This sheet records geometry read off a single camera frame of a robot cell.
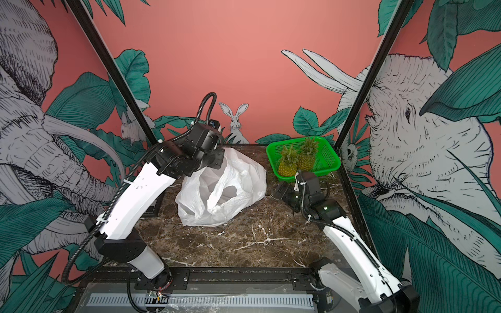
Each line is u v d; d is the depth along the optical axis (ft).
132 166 3.34
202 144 1.57
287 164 3.06
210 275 2.54
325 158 3.64
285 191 2.14
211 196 1.80
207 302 2.30
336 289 1.90
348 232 1.49
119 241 1.37
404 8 2.25
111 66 2.79
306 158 3.28
